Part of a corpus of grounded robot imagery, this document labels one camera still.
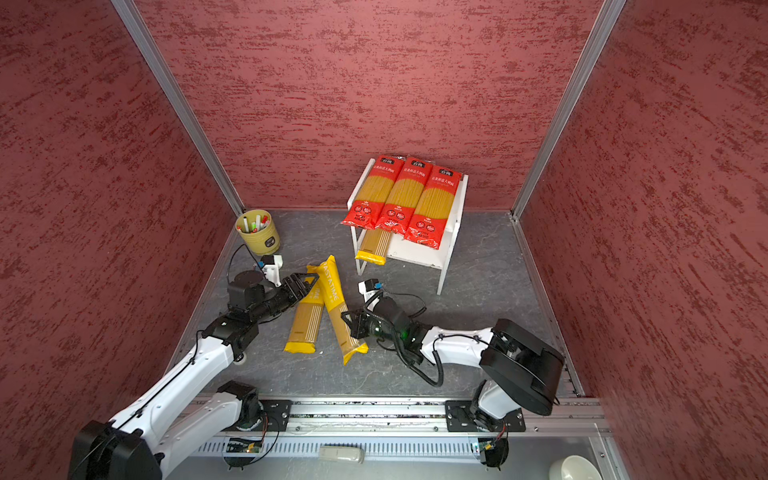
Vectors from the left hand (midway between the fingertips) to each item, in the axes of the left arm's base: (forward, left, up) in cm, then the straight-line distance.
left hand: (315, 285), depth 80 cm
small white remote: (-36, -12, -12) cm, 40 cm away
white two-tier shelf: (+14, -24, -2) cm, 28 cm away
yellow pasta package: (-4, +5, -15) cm, 16 cm away
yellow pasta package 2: (-3, -5, -4) cm, 7 cm away
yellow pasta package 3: (+13, -16, +1) cm, 21 cm away
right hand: (-8, -7, -6) cm, 12 cm away
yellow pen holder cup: (+21, +22, -2) cm, 31 cm away
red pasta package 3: (+12, -32, +18) cm, 38 cm away
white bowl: (-38, -60, -8) cm, 72 cm away
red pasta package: (+16, -24, +18) cm, 34 cm away
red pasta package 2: (+16, -15, +18) cm, 29 cm away
